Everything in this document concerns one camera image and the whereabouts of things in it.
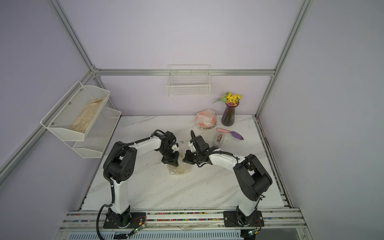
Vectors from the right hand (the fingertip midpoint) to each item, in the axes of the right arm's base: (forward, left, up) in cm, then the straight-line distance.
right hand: (180, 162), depth 86 cm
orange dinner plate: (+35, -17, -1) cm, 39 cm away
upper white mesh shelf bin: (+15, +54, +25) cm, 62 cm away
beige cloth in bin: (+12, +50, +23) cm, 56 cm away
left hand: (+1, +3, -7) cm, 7 cm away
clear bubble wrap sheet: (+5, -1, 0) cm, 5 cm away
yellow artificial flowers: (+36, -33, +16) cm, 52 cm away
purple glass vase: (+35, -34, +2) cm, 49 cm away
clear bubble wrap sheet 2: (+45, -20, 0) cm, 49 cm away
